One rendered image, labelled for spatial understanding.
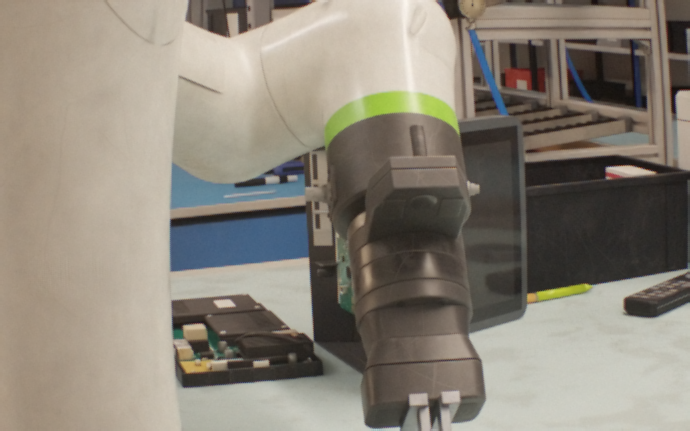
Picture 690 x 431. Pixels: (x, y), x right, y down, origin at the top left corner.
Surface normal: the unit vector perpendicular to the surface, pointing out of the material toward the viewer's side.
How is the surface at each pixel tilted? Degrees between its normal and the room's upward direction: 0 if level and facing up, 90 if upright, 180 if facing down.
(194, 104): 114
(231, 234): 90
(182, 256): 90
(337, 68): 73
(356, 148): 61
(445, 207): 141
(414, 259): 51
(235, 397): 0
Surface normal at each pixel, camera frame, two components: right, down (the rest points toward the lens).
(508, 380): -0.04, -0.99
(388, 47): 0.04, -0.36
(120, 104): 0.63, 0.13
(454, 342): 0.09, -0.55
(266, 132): -0.05, 0.62
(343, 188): -0.85, -0.19
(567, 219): 0.33, 0.13
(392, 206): 0.09, 0.86
